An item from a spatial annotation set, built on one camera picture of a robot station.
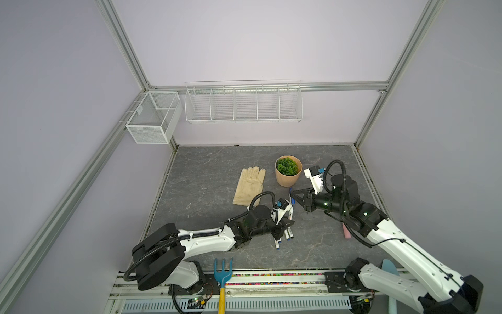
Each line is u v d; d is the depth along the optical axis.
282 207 0.67
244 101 1.00
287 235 0.85
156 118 1.04
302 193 0.65
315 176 0.63
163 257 0.42
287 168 0.96
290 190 1.02
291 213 0.72
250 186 1.02
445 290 0.39
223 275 0.75
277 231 0.68
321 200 0.63
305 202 0.61
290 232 0.86
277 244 0.83
